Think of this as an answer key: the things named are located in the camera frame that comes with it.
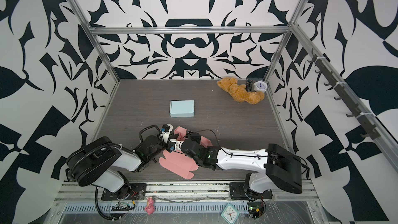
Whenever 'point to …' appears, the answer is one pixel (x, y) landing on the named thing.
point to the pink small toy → (150, 208)
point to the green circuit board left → (120, 207)
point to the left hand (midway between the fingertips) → (177, 131)
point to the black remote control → (249, 85)
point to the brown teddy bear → (238, 91)
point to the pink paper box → (177, 162)
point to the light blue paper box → (182, 108)
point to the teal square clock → (229, 214)
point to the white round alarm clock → (259, 86)
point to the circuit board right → (255, 210)
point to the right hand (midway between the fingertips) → (187, 134)
